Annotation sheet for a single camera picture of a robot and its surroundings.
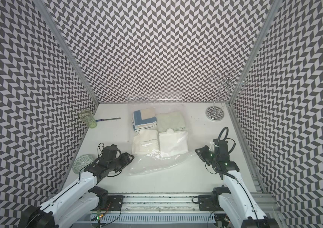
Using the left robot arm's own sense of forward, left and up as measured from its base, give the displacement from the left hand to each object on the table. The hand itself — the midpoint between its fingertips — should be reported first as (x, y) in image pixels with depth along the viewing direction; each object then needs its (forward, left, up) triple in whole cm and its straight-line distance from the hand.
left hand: (131, 160), depth 84 cm
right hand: (+2, -38, +5) cm, 38 cm away
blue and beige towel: (+31, -4, 0) cm, 32 cm away
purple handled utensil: (+24, +18, +9) cm, 32 cm away
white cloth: (+11, -25, 0) cm, 28 cm away
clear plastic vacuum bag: (-1, -8, -2) cm, 8 cm away
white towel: (+12, -7, +1) cm, 14 cm away
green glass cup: (+30, +35, +6) cm, 47 cm away
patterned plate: (0, +31, -1) cm, 31 cm away
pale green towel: (+31, -27, -2) cm, 41 cm away
